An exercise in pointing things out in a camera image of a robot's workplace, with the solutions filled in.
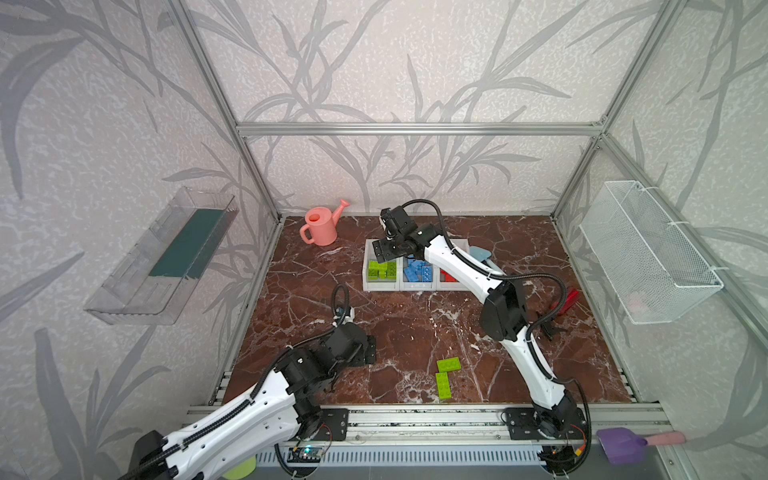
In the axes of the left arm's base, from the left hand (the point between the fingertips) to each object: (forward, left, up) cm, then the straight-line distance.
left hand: (368, 336), depth 79 cm
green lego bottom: (-11, -21, -8) cm, 25 cm away
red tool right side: (+17, -64, -7) cm, 67 cm away
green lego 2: (+26, -1, -5) cm, 26 cm away
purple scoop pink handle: (-23, -62, -7) cm, 67 cm away
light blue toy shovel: (+33, -38, -8) cm, 51 cm away
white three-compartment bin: (+19, -9, -6) cm, 22 cm away
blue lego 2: (+24, -17, -6) cm, 30 cm away
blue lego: (+25, -13, -9) cm, 29 cm away
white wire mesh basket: (+6, -63, +26) cm, 68 cm away
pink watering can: (+41, +20, -1) cm, 45 cm away
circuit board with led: (-26, +14, -9) cm, 31 cm away
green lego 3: (+25, -5, -4) cm, 25 cm away
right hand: (+30, -4, +5) cm, 31 cm away
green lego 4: (-4, -22, -9) cm, 25 cm away
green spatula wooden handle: (-29, +27, -8) cm, 40 cm away
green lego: (+25, +1, -9) cm, 27 cm away
